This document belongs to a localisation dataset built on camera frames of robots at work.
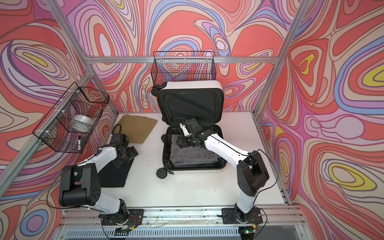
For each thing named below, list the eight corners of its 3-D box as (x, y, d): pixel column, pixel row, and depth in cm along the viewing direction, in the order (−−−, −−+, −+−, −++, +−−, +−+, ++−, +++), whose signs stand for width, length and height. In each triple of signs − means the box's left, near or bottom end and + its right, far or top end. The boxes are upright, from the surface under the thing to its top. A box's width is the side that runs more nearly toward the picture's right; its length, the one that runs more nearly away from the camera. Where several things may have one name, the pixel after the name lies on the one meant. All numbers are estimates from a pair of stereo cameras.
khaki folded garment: (106, 138, 107) (104, 135, 104) (123, 115, 122) (121, 112, 119) (144, 145, 103) (143, 142, 100) (156, 121, 118) (155, 118, 115)
